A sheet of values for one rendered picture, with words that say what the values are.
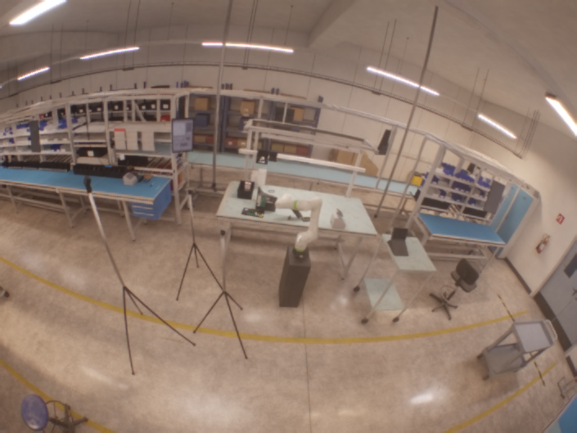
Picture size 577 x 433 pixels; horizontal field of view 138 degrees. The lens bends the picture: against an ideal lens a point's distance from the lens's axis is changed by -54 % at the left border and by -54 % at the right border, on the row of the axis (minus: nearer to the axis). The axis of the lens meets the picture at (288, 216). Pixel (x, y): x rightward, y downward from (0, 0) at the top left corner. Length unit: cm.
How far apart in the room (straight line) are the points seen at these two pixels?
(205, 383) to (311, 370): 115
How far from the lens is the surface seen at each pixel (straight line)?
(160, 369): 285
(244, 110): 623
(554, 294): 703
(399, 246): 284
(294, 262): 260
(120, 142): 411
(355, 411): 287
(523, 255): 736
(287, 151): 643
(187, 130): 327
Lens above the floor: 260
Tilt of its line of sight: 34 degrees down
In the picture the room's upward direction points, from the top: 11 degrees clockwise
